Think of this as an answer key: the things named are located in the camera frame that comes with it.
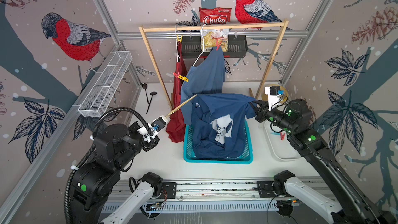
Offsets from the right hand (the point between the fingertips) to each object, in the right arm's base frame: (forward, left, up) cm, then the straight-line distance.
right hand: (249, 99), depth 66 cm
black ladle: (+38, +68, -33) cm, 85 cm away
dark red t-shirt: (+2, +37, -29) cm, 47 cm away
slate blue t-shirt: (+20, +18, -5) cm, 27 cm away
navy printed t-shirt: (-3, +13, -15) cm, 20 cm away
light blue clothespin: (-13, -9, -5) cm, 17 cm away
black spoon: (+31, +61, -33) cm, 76 cm away
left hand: (-12, +37, +5) cm, 39 cm away
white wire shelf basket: (+16, +72, -3) cm, 74 cm away
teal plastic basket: (-14, -2, -30) cm, 33 cm away
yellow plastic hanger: (-2, +32, -6) cm, 33 cm away
